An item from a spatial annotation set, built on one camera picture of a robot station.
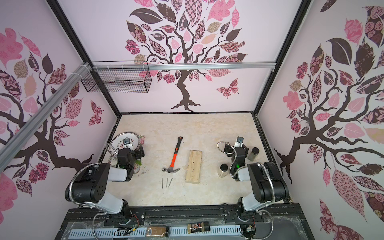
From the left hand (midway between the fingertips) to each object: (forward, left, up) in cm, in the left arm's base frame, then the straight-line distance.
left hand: (135, 148), depth 95 cm
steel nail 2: (-20, -24, -5) cm, 32 cm away
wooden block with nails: (-13, -38, -1) cm, 40 cm away
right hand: (+1, -66, +4) cm, 66 cm away
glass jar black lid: (-17, -55, +4) cm, 57 cm away
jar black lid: (-7, -74, +3) cm, 75 cm away
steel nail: (-22, -22, -4) cm, 31 cm away
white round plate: (+7, +15, -2) cm, 17 cm away
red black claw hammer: (-13, -24, -4) cm, 28 cm away
